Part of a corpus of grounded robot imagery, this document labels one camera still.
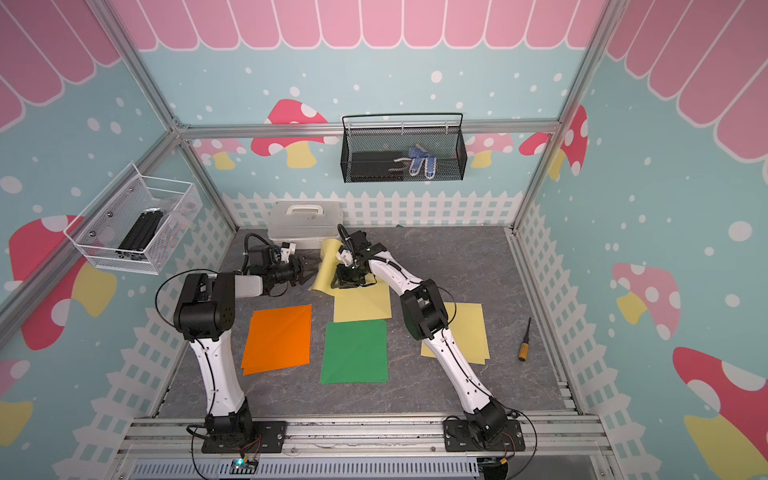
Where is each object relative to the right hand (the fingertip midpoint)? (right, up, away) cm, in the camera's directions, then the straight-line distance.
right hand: (334, 285), depth 102 cm
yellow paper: (+10, -6, -2) cm, 12 cm away
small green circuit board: (-17, -42, -29) cm, 54 cm away
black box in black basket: (+15, +38, -11) cm, 42 cm away
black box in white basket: (-39, +15, -32) cm, 53 cm away
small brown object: (+60, -17, -13) cm, 63 cm away
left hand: (-5, +6, -1) cm, 8 cm away
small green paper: (+9, -19, -13) cm, 25 cm away
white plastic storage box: (-12, +22, +7) cm, 26 cm away
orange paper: (-16, -16, -10) cm, 24 cm away
